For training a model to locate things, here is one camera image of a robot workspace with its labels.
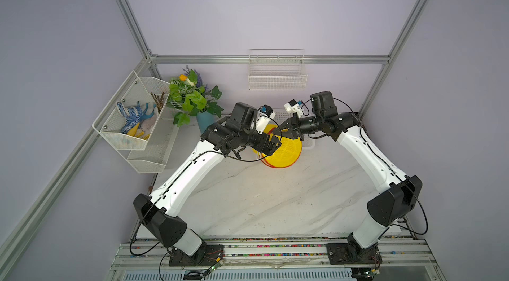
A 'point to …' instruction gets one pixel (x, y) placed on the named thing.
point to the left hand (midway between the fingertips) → (270, 138)
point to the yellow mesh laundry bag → (287, 153)
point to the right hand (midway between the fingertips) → (275, 135)
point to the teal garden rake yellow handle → (143, 116)
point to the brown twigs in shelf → (159, 101)
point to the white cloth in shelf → (147, 124)
